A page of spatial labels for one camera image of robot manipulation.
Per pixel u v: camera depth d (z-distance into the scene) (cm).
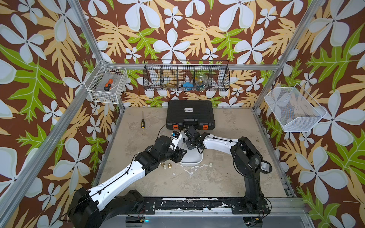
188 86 93
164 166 86
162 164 87
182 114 105
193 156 88
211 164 86
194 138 75
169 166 87
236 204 74
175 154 67
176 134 67
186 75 98
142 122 109
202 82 97
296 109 80
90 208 38
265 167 86
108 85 80
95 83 82
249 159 52
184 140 97
